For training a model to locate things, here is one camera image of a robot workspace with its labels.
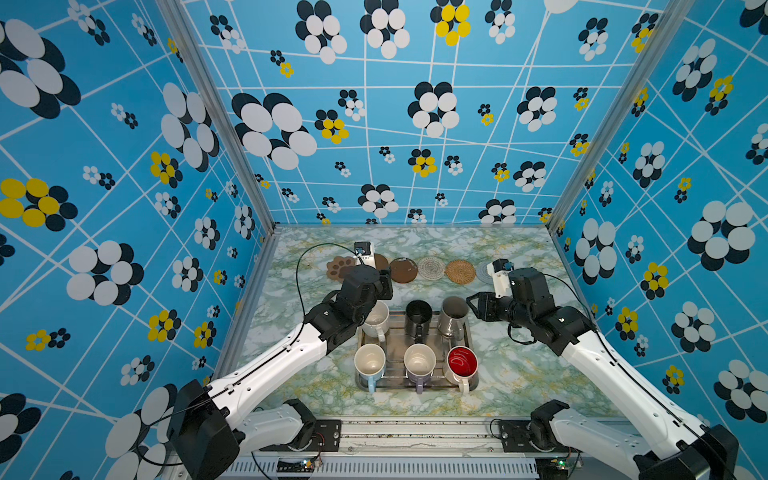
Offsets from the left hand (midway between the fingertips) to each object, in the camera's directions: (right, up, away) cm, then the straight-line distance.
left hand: (387, 267), depth 76 cm
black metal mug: (+9, -17, +14) cm, 23 cm away
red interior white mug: (+21, -28, +7) cm, 36 cm away
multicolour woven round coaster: (+15, -2, +31) cm, 35 cm away
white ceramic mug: (-3, -18, +17) cm, 25 cm away
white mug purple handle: (+9, -28, +9) cm, 30 cm away
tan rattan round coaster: (+26, -3, +29) cm, 39 cm away
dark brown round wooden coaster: (-3, 0, +34) cm, 34 cm away
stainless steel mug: (+20, -15, +15) cm, 29 cm away
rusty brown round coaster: (+5, -3, +30) cm, 30 cm away
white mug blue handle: (-5, -28, +9) cm, 30 cm away
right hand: (+23, -9, +2) cm, 25 cm away
